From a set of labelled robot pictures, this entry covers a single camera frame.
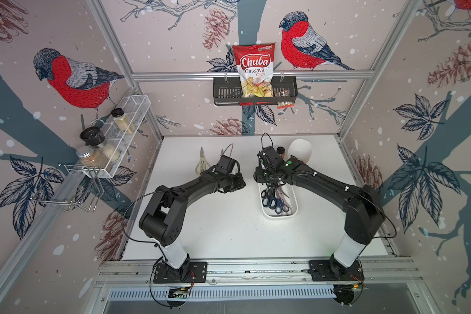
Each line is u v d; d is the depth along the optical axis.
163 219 0.46
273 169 0.66
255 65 0.81
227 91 0.95
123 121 0.74
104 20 0.74
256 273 0.75
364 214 0.45
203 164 1.08
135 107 0.92
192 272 0.73
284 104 0.90
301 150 0.98
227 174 0.78
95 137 0.61
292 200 0.88
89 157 0.59
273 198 0.92
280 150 1.01
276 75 0.94
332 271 0.66
